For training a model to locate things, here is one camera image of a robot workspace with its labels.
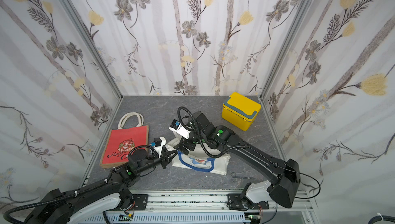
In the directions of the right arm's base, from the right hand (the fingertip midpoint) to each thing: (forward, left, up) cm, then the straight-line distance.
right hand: (181, 136), depth 69 cm
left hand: (-3, +2, -10) cm, 11 cm away
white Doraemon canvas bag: (-5, -8, -16) cm, 18 cm away
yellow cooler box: (+25, -33, -12) cm, 43 cm away
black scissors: (-12, -28, -25) cm, 39 cm away
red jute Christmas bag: (+7, +40, -25) cm, 48 cm away
